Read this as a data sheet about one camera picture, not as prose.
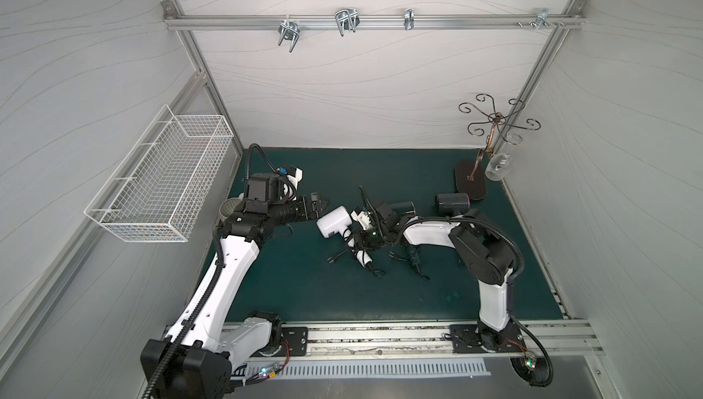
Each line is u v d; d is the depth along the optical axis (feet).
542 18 2.51
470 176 3.57
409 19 2.56
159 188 2.27
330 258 2.89
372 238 2.65
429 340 2.47
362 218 2.87
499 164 2.91
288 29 2.57
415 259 2.82
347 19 2.51
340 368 2.31
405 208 3.04
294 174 2.25
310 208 2.17
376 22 2.58
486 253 1.66
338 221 2.97
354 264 2.82
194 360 1.19
